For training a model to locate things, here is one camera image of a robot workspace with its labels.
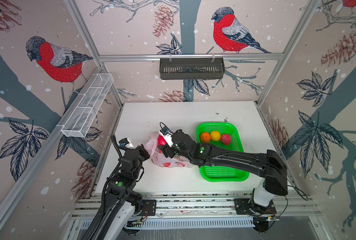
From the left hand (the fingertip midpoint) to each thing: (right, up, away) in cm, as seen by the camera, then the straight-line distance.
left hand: (143, 144), depth 75 cm
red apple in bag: (+10, +3, -5) cm, 11 cm away
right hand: (+9, +1, -1) cm, 10 cm away
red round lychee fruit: (+48, 0, +18) cm, 51 cm away
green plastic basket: (+46, -19, +11) cm, 51 cm away
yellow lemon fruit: (+41, +2, +20) cm, 46 cm away
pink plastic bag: (+4, +1, +1) cm, 4 cm away
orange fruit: (+35, +1, +20) cm, 40 cm away
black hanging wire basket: (+36, +49, +32) cm, 69 cm away
